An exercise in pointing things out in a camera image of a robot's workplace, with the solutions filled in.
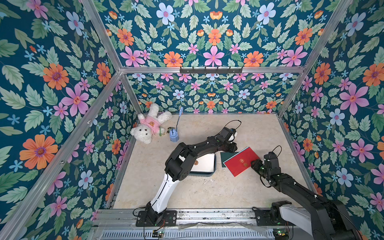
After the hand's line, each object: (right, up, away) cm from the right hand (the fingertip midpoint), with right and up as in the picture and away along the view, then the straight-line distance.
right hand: (252, 161), depth 90 cm
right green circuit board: (+8, -30, -18) cm, 36 cm away
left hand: (-8, +9, +4) cm, 12 cm away
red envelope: (-6, -1, +4) cm, 7 cm away
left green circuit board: (-51, -31, -18) cm, 62 cm away
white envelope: (-29, -1, -1) cm, 29 cm away
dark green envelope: (-16, +2, +6) cm, 17 cm away
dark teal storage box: (-29, -6, -5) cm, 30 cm away
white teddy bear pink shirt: (-67, +22, +13) cm, 72 cm away
